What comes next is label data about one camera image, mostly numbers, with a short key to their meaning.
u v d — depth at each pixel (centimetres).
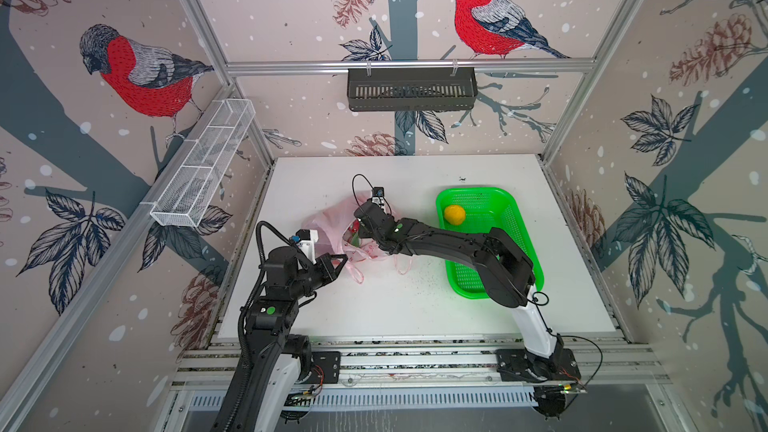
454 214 97
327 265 68
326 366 73
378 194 81
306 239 71
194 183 74
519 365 73
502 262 57
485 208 104
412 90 104
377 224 70
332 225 86
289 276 61
